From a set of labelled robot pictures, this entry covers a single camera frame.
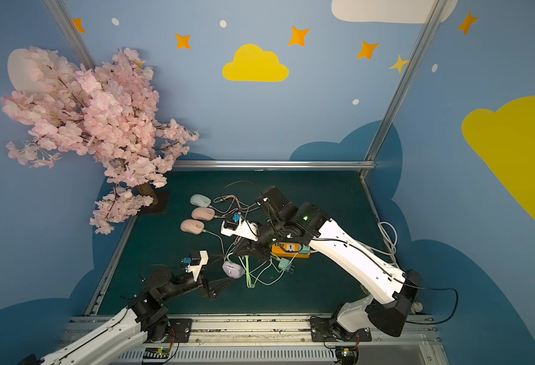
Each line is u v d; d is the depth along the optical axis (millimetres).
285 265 849
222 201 1089
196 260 616
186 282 644
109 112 602
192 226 977
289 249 583
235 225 521
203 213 1021
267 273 784
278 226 499
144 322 579
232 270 672
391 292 393
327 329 720
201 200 1074
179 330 738
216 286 649
